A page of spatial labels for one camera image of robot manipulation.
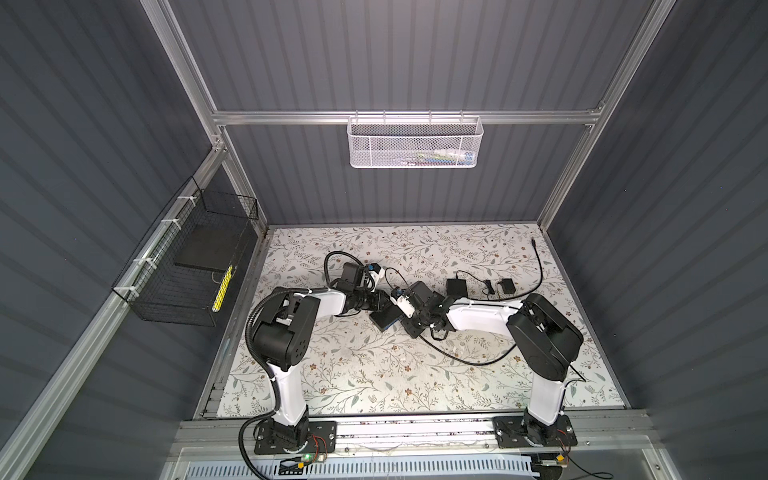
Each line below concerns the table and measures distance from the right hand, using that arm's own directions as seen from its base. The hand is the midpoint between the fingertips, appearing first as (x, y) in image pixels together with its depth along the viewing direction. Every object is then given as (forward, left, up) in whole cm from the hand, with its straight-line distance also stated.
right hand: (408, 321), depth 94 cm
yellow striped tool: (-10, +44, +29) cm, 54 cm away
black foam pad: (+7, +51, +30) cm, 60 cm away
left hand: (+6, +6, +1) cm, 8 cm away
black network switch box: (0, +7, +2) cm, 8 cm away
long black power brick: (+12, -16, +1) cm, 20 cm away
